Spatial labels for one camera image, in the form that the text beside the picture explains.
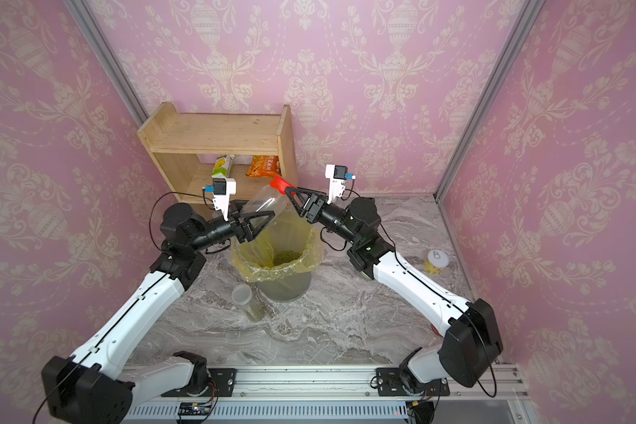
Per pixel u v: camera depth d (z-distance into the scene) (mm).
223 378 748
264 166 950
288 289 843
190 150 747
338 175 591
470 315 417
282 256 970
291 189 624
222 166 952
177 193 575
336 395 746
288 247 950
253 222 599
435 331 458
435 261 937
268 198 634
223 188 569
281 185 614
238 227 582
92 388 372
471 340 401
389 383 729
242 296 743
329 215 590
